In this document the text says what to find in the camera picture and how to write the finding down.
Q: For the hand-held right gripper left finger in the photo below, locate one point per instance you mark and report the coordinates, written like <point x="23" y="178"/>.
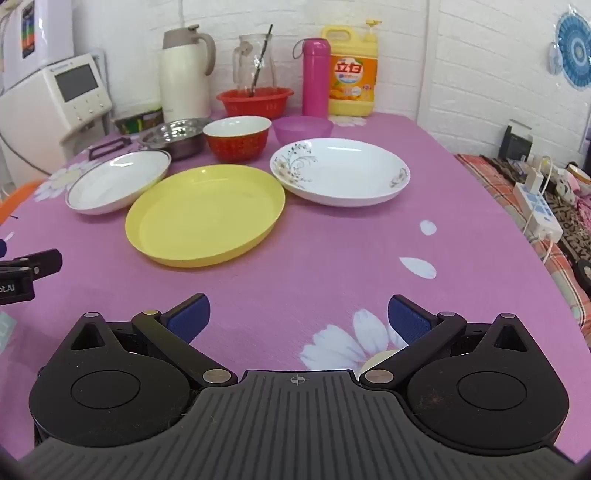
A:
<point x="191" y="316"/>

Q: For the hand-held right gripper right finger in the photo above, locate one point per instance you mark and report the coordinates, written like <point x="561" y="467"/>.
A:
<point x="408" y="319"/>

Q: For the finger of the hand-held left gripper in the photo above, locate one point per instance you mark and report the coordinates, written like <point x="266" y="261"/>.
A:
<point x="44" y="263"/>

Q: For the stainless steel bowl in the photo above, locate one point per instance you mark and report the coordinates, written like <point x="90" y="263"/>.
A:
<point x="175" y="136"/>

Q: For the orange plastic stool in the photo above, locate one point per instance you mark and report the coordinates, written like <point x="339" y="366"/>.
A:
<point x="18" y="198"/>

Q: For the yellow plastic plate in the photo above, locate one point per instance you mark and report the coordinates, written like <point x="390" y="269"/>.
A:
<point x="203" y="217"/>

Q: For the white silver-rimmed plate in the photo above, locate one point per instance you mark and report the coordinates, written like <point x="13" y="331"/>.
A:
<point x="115" y="182"/>

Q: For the pink floral tablecloth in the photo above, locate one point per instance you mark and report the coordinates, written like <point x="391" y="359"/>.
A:
<point x="323" y="244"/>

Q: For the white appliance with screen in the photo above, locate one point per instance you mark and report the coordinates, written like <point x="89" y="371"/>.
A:
<point x="32" y="115"/>

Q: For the plaid blanket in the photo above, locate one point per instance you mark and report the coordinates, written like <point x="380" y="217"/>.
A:
<point x="561" y="272"/>

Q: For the white floral plate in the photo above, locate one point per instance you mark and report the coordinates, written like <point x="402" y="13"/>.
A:
<point x="341" y="173"/>

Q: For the white power strip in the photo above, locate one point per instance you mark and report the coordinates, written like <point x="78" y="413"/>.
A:
<point x="540" y="212"/>

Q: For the red ceramic bowl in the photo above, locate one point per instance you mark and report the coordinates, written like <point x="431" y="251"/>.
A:
<point x="236" y="143"/>

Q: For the black tape roll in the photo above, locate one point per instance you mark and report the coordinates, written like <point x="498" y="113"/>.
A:
<point x="585" y="277"/>

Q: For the white charger plug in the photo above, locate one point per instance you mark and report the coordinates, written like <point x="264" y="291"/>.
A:
<point x="535" y="177"/>

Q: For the black box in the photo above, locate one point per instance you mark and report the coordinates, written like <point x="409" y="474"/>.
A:
<point x="517" y="145"/>

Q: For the purple plastic bowl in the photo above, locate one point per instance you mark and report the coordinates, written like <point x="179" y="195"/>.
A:
<point x="302" y="130"/>

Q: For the red plastic basket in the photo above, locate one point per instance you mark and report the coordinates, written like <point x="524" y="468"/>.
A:
<point x="272" y="104"/>

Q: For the white thermos jug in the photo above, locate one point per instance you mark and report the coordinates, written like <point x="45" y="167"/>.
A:
<point x="184" y="78"/>

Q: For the white refrigerator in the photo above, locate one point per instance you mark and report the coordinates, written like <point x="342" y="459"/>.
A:
<point x="46" y="27"/>

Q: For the yellow detergent bottle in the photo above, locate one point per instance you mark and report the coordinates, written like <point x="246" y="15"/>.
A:
<point x="353" y="74"/>

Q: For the glass pitcher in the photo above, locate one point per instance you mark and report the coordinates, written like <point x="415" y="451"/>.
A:
<point x="244" y="64"/>

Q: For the pink water bottle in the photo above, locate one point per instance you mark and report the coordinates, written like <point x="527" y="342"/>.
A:
<point x="315" y="78"/>

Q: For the black stirring rod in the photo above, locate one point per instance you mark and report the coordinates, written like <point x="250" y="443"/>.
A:
<point x="262" y="55"/>

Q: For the black rubber frame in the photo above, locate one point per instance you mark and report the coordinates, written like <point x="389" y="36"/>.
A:
<point x="94" y="151"/>

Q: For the blue round wall decoration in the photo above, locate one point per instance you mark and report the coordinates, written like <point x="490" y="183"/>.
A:
<point x="575" y="46"/>

